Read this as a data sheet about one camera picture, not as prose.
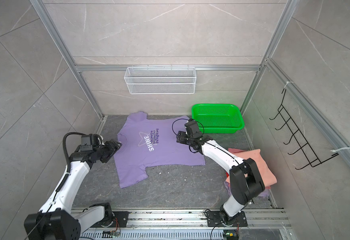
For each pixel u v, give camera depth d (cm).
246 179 46
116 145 73
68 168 50
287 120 72
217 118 118
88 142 60
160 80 101
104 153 68
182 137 78
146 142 104
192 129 67
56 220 38
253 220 75
